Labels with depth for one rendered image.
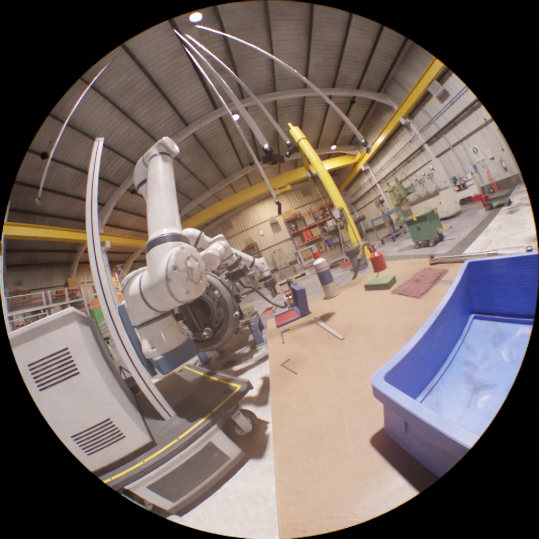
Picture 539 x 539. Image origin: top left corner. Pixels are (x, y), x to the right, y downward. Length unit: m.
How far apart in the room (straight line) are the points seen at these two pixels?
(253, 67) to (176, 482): 9.41
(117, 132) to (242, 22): 6.23
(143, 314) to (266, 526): 0.84
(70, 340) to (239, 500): 0.78
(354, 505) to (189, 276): 0.53
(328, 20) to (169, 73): 6.17
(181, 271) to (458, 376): 0.58
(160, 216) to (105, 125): 8.12
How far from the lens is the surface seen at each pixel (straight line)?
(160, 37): 7.78
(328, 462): 0.27
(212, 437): 0.72
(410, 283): 0.64
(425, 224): 3.14
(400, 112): 11.56
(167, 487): 0.79
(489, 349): 0.36
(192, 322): 1.54
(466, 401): 0.29
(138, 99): 8.25
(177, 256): 0.45
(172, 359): 0.59
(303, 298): 0.71
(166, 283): 0.46
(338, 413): 0.30
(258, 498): 0.82
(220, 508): 0.88
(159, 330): 0.59
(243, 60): 8.59
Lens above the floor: 0.72
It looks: 1 degrees down
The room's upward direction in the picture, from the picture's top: 23 degrees counter-clockwise
